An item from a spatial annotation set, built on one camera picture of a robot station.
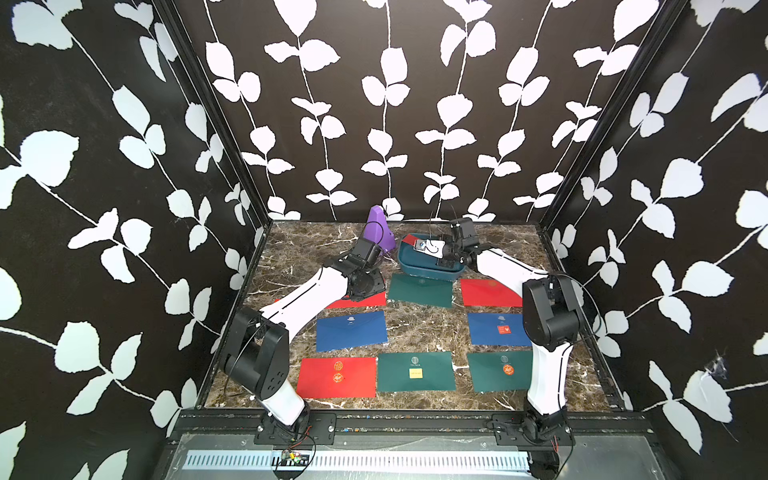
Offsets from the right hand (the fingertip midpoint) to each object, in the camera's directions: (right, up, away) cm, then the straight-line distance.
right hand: (431, 239), depth 99 cm
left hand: (-17, -14, -12) cm, 25 cm away
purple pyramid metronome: (-19, +3, +2) cm, 19 cm away
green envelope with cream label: (-7, -38, -15) cm, 42 cm away
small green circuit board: (-37, -54, -29) cm, 72 cm away
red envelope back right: (+19, -18, -1) cm, 26 cm away
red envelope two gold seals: (-28, -39, -17) cm, 52 cm away
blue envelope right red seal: (+20, -29, -7) cm, 36 cm away
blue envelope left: (-26, -29, -8) cm, 40 cm away
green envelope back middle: (-3, -18, +3) cm, 18 cm away
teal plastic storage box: (-5, -8, +1) cm, 10 cm away
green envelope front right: (+17, -39, -15) cm, 45 cm away
